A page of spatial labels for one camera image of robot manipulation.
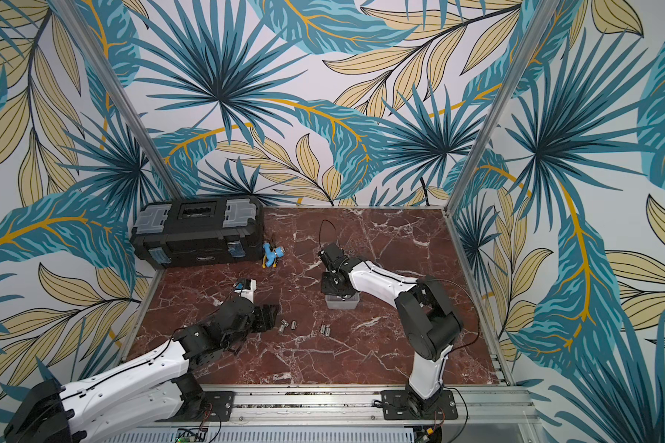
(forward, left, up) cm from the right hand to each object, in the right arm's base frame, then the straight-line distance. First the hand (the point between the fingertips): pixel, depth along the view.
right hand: (329, 287), depth 92 cm
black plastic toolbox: (+16, +43, +12) cm, 47 cm away
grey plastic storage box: (-6, -7, -1) cm, 9 cm away
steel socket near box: (-13, +2, -3) cm, 14 cm away
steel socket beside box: (-14, +1, -3) cm, 14 cm away
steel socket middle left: (-12, +15, -2) cm, 20 cm away
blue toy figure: (+14, +21, -1) cm, 25 cm away
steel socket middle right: (-12, +11, -3) cm, 17 cm away
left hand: (-11, +18, +5) cm, 21 cm away
